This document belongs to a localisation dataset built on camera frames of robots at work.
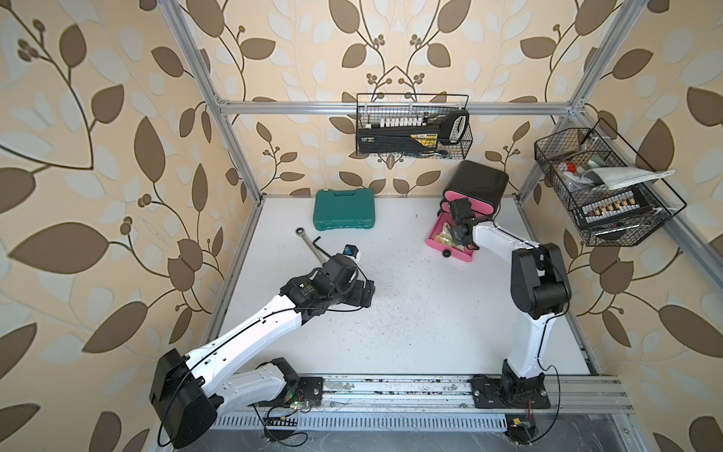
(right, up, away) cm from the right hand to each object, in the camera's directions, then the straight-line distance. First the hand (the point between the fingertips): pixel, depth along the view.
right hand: (471, 231), depth 100 cm
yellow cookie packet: (-8, -3, +3) cm, 9 cm away
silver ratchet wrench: (-64, -1, +9) cm, 64 cm away
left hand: (-38, -15, -23) cm, 47 cm away
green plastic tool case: (-47, +8, +13) cm, 50 cm away
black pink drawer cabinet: (+4, +15, +8) cm, 18 cm away
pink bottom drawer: (-11, 0, +6) cm, 13 cm away
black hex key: (-55, -7, +5) cm, 56 cm away
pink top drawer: (+1, +9, -3) cm, 9 cm away
